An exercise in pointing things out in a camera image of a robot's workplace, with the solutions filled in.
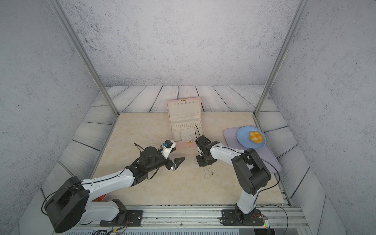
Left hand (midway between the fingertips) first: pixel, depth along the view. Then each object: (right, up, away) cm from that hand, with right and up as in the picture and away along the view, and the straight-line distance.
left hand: (181, 154), depth 79 cm
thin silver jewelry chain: (+16, -13, +10) cm, 23 cm away
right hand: (+13, -7, +13) cm, 20 cm away
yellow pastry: (+49, +8, +22) cm, 55 cm away
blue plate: (+42, +8, +26) cm, 50 cm away
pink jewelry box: (+1, +21, +25) cm, 33 cm away
